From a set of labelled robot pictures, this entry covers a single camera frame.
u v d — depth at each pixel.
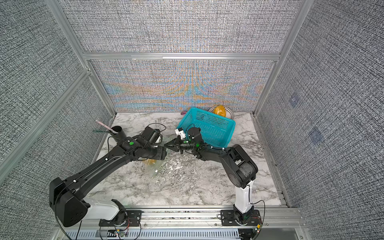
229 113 1.17
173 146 0.77
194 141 0.73
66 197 0.39
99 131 0.91
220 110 1.13
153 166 0.86
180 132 0.84
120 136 1.02
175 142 0.79
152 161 0.87
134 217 0.74
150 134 0.59
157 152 0.69
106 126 0.96
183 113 1.21
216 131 1.10
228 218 0.73
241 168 0.51
